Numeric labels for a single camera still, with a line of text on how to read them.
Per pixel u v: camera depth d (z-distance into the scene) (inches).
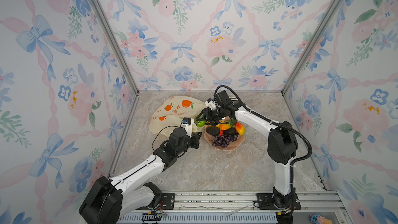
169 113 35.7
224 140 34.5
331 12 30.8
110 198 15.8
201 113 32.2
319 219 26.6
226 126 35.7
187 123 27.7
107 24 32.9
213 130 35.4
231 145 35.6
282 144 20.3
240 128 35.4
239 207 28.9
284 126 21.3
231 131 36.4
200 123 32.8
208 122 31.5
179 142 24.4
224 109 28.6
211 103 33.6
